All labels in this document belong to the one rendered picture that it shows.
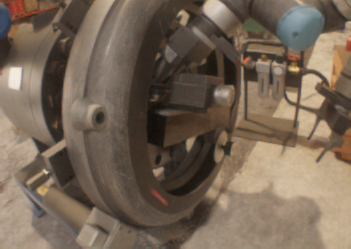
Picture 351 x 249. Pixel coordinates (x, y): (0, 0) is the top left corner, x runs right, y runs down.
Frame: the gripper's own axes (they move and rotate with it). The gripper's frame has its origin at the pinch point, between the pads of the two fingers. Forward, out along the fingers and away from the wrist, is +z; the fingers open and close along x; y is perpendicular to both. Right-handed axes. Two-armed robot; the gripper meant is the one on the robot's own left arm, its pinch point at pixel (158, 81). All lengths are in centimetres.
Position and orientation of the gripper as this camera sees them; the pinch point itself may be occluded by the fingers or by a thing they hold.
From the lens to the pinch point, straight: 53.7
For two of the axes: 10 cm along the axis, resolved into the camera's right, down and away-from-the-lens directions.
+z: -6.6, 6.8, 3.0
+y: -6.7, -7.3, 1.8
